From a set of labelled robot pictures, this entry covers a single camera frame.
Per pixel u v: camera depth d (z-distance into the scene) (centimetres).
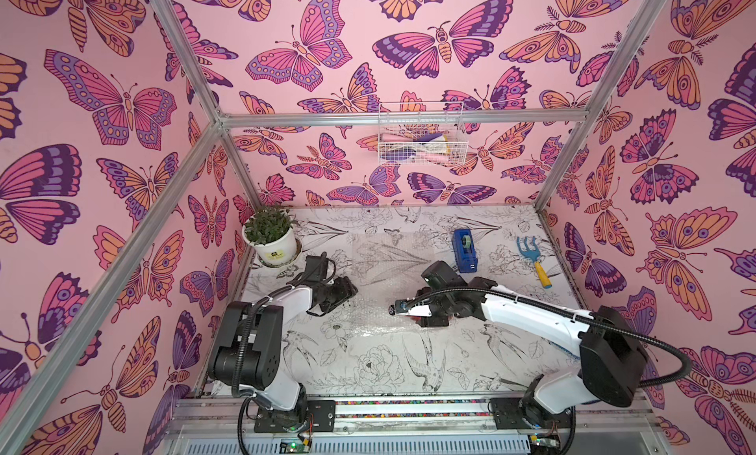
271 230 92
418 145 92
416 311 71
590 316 46
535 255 106
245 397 49
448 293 63
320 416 73
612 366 43
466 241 102
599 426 72
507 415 73
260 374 45
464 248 102
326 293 80
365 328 88
